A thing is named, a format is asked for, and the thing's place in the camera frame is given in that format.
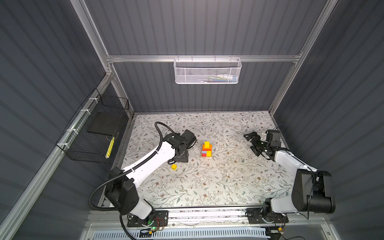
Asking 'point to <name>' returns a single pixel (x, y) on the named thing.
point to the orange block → (206, 149)
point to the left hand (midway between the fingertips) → (176, 157)
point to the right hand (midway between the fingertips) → (249, 141)
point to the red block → (204, 154)
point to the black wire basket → (89, 136)
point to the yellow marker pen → (108, 152)
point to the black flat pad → (105, 123)
